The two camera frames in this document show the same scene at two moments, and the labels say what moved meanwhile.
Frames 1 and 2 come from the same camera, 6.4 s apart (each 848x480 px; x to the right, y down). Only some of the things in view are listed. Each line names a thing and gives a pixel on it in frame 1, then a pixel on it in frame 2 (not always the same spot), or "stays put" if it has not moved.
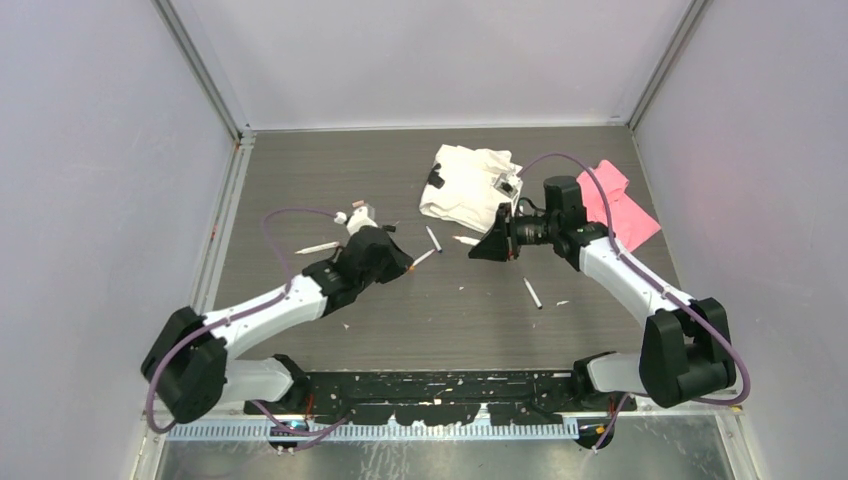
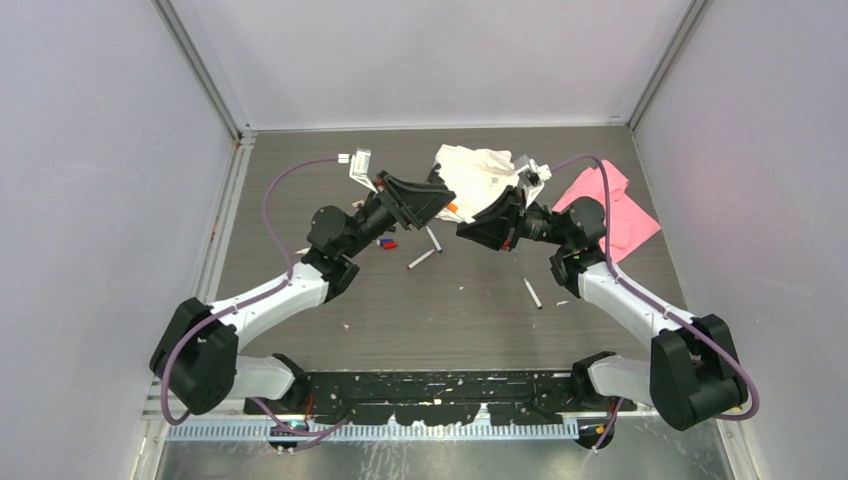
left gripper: x=399 y=263 to x=413 y=205
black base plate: x=441 y=397 stays put
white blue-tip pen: x=433 y=239 stays put
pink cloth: x=631 y=225 stays put
